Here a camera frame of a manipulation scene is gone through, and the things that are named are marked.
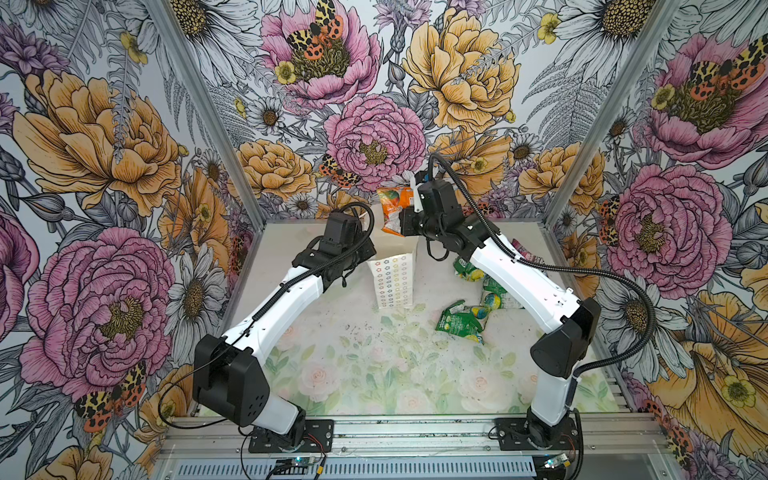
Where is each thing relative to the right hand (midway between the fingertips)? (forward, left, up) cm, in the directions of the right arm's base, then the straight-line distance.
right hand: (402, 223), depth 78 cm
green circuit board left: (-46, +26, -31) cm, 62 cm away
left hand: (-2, +8, -8) cm, 12 cm away
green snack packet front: (-14, -18, -27) cm, 35 cm away
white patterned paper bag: (-7, +3, -7) cm, 10 cm away
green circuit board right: (-48, -34, -33) cm, 67 cm away
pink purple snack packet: (+9, -42, -24) cm, 50 cm away
